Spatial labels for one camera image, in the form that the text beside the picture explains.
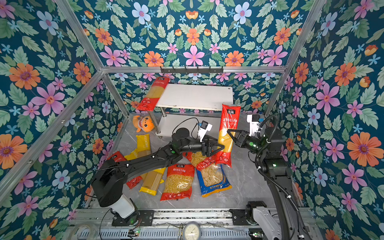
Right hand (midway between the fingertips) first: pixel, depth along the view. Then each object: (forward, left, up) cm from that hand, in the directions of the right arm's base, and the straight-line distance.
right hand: (229, 130), depth 64 cm
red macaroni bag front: (-10, +25, -33) cm, 43 cm away
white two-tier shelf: (+19, +22, -2) cm, 29 cm away
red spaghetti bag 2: (+7, +66, -34) cm, 75 cm away
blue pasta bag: (-9, +6, -32) cm, 34 cm away
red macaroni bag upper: (0, +14, -28) cm, 32 cm away
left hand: (-4, +2, -4) cm, 6 cm away
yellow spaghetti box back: (+15, +52, -33) cm, 63 cm away
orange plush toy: (+28, +52, -27) cm, 65 cm away
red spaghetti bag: (+23, +38, +1) cm, 44 cm away
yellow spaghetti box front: (-10, +41, -33) cm, 53 cm away
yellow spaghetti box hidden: (+8, +57, -35) cm, 67 cm away
